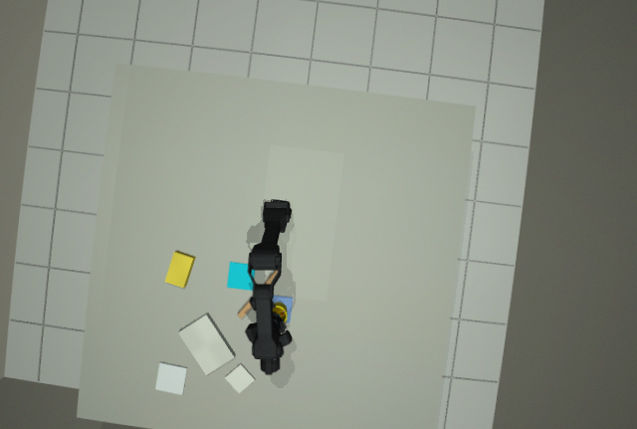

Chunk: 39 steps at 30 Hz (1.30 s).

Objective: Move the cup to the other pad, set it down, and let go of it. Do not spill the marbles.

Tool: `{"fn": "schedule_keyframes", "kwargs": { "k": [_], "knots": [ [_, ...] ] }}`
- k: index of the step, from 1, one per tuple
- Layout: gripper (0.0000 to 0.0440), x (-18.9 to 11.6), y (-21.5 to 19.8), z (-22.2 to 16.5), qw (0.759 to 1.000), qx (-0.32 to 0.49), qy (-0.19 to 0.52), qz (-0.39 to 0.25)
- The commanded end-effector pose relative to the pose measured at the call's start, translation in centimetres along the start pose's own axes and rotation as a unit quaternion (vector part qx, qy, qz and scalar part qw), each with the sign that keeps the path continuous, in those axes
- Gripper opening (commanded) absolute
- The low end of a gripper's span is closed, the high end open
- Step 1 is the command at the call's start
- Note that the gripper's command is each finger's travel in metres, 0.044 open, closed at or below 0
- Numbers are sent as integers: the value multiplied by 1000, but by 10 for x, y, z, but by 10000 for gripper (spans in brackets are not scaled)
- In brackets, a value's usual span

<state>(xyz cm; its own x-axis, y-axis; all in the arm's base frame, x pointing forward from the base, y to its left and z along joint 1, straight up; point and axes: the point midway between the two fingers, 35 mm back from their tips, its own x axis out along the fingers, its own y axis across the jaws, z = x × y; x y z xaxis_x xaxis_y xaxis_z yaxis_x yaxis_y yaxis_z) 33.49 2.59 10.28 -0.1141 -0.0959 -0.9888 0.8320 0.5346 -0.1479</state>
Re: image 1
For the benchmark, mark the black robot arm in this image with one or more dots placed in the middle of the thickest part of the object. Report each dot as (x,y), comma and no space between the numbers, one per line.
(266,256)

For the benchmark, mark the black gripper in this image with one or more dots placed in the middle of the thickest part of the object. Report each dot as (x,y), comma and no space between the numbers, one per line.
(285,338)

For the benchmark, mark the yellow rectangular block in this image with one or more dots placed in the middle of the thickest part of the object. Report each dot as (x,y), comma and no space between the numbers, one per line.
(180,268)

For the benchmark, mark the tan wooden plank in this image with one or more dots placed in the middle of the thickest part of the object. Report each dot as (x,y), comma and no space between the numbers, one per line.
(245,309)

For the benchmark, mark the yellow cup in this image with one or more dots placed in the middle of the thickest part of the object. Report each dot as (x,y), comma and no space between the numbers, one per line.
(279,309)

